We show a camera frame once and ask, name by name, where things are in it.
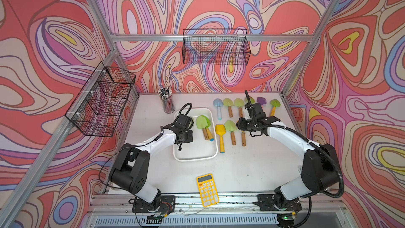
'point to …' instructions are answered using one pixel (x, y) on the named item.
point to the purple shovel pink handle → (261, 100)
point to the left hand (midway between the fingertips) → (191, 138)
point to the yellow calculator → (208, 189)
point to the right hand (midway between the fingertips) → (239, 128)
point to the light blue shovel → (218, 102)
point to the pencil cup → (165, 94)
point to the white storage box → (199, 150)
